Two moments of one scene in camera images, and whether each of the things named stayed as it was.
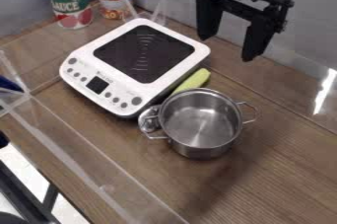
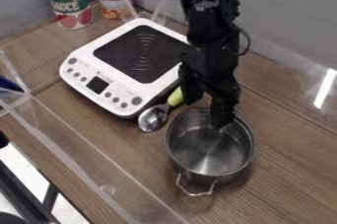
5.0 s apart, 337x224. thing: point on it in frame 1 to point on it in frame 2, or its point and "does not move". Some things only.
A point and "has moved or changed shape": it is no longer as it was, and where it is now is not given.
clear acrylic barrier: (56, 182) does not move
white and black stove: (130, 69) does not move
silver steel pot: (199, 120) has moved or changed shape
